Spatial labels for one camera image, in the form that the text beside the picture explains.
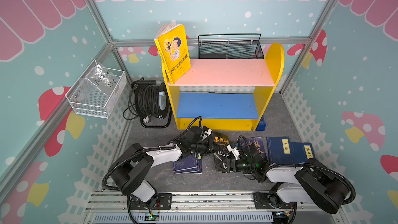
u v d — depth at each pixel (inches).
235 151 31.3
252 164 26.9
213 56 36.1
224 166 29.9
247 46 35.9
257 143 36.2
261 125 37.8
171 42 23.7
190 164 32.7
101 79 28.8
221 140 32.7
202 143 29.7
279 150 34.7
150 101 34.4
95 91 28.5
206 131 31.9
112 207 29.0
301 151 35.6
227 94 48.7
